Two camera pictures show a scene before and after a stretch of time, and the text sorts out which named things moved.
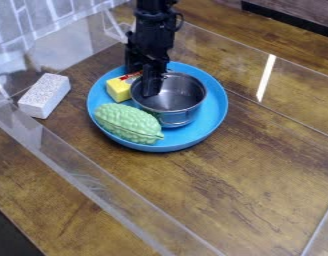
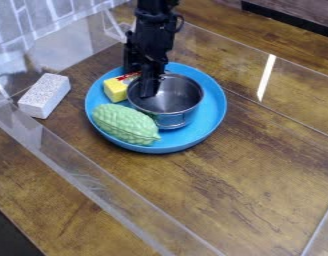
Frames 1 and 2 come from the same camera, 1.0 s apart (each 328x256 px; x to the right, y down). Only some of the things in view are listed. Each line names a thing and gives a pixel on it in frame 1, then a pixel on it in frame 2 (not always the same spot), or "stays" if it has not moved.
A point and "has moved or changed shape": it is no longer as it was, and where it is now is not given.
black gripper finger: [152, 78] stays
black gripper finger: [134, 61] stays
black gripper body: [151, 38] stays
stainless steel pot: [176, 104] has moved or changed shape
